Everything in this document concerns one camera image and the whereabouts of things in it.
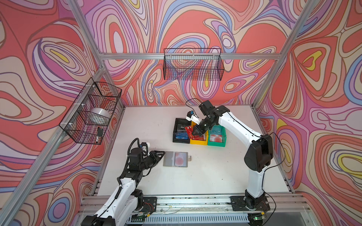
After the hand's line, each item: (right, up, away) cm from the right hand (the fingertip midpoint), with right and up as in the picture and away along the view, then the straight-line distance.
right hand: (196, 135), depth 84 cm
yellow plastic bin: (+5, -5, +14) cm, 16 cm away
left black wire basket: (-59, +10, -11) cm, 61 cm away
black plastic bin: (-10, -1, +15) cm, 18 cm away
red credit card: (-4, +4, -1) cm, 6 cm away
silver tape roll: (-50, +12, -14) cm, 53 cm away
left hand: (-18, -10, -3) cm, 21 cm away
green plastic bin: (+16, -2, +15) cm, 22 cm away
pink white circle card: (-10, -16, +5) cm, 19 cm away
